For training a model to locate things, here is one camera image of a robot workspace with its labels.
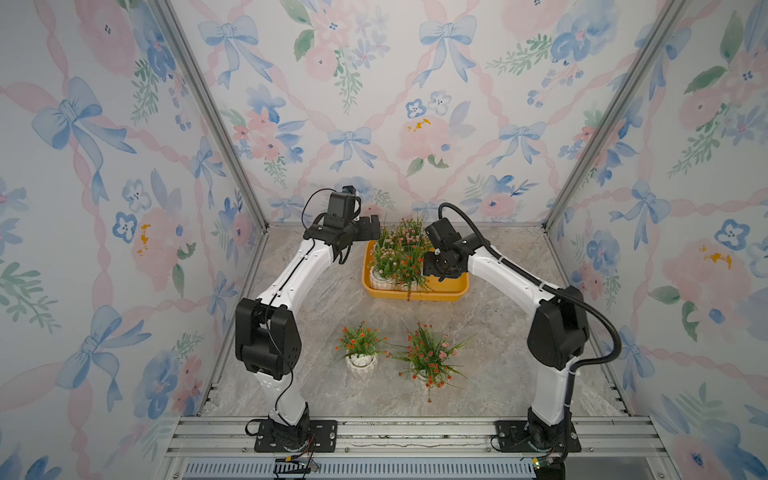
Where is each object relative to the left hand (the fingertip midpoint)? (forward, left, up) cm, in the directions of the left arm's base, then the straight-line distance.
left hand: (367, 221), depth 88 cm
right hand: (-5, -18, -13) cm, 23 cm away
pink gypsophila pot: (-10, -6, -9) cm, 15 cm away
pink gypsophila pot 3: (+2, -13, -9) cm, 16 cm away
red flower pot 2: (-34, 0, -9) cm, 35 cm away
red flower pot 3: (-36, -16, -9) cm, 40 cm away
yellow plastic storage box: (-13, -25, -17) cm, 33 cm away
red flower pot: (-10, -13, -10) cm, 19 cm away
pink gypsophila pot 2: (-2, -6, -9) cm, 11 cm away
